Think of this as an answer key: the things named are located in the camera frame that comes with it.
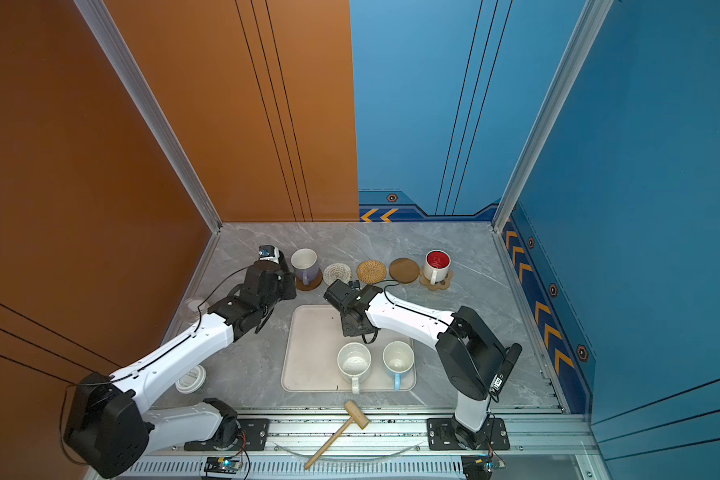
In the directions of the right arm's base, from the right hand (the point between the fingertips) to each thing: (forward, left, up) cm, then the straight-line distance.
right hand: (354, 328), depth 86 cm
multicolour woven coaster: (+24, +8, -5) cm, 26 cm away
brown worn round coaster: (+17, +15, -3) cm, 23 cm away
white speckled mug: (-8, 0, -5) cm, 10 cm away
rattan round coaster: (+24, -5, -5) cm, 25 cm away
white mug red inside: (+20, -26, +2) cm, 33 cm away
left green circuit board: (-32, +31, -7) cm, 45 cm away
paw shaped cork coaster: (+17, -27, -4) cm, 32 cm away
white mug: (-11, -2, +24) cm, 27 cm away
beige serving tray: (0, +14, -10) cm, 17 cm away
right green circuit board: (-32, -30, -7) cm, 44 cm away
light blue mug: (-8, -12, -1) cm, 15 cm away
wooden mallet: (-22, -1, -4) cm, 22 cm away
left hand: (+11, +17, +13) cm, 24 cm away
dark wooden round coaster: (+25, -17, -5) cm, 30 cm away
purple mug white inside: (+24, +18, 0) cm, 30 cm away
